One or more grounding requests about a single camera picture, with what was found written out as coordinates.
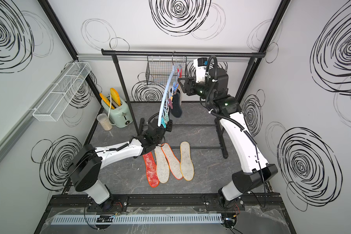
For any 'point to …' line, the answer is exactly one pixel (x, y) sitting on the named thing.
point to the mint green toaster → (121, 116)
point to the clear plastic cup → (103, 120)
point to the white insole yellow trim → (186, 165)
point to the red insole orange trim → (152, 169)
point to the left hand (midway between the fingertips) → (167, 114)
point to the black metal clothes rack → (221, 146)
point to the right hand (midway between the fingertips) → (183, 78)
